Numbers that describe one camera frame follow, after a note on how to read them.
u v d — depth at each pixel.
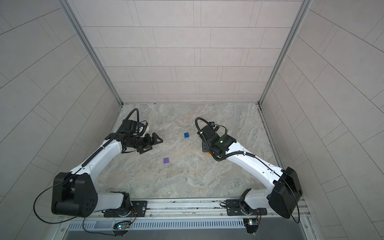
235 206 0.72
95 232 0.66
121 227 0.64
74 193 0.40
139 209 0.70
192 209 0.72
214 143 0.55
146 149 0.73
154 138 0.74
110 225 0.69
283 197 0.38
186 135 0.98
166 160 0.87
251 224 0.68
